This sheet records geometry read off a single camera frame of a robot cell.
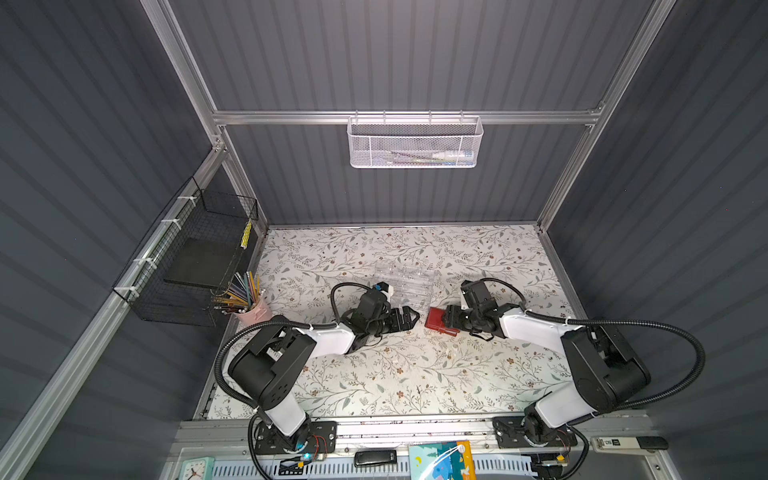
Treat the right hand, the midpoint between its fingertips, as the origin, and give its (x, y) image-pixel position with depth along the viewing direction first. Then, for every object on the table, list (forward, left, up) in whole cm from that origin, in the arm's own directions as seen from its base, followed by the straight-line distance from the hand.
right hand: (452, 318), depth 93 cm
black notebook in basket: (+2, +66, +26) cm, 71 cm away
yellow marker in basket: (+12, +60, +25) cm, 66 cm away
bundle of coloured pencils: (+3, +64, +9) cm, 65 cm away
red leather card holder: (0, +5, -1) cm, 5 cm away
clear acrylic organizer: (+13, +12, -1) cm, 17 cm away
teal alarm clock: (-39, +64, +1) cm, 75 cm away
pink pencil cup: (-2, +58, +7) cm, 58 cm away
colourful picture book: (-37, +7, -1) cm, 37 cm away
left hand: (-4, +12, +4) cm, 13 cm away
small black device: (-37, +22, +3) cm, 43 cm away
